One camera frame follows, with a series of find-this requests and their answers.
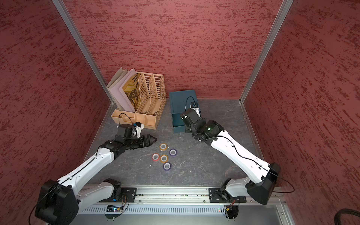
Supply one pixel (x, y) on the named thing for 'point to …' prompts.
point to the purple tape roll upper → (173, 152)
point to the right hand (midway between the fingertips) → (192, 124)
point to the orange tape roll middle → (164, 158)
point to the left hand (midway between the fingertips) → (150, 143)
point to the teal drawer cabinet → (180, 101)
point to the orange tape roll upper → (163, 146)
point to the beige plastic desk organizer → (151, 100)
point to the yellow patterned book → (132, 89)
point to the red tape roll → (155, 157)
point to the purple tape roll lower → (167, 166)
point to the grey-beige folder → (118, 75)
